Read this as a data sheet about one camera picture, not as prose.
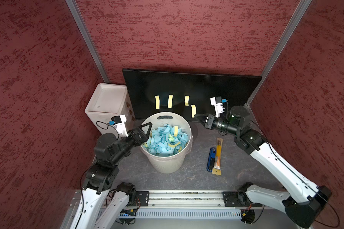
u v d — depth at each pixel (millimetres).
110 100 877
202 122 597
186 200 756
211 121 559
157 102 709
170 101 696
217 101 588
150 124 579
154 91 881
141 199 740
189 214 775
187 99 706
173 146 706
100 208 430
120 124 535
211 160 859
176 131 757
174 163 696
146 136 529
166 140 714
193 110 644
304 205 387
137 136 530
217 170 835
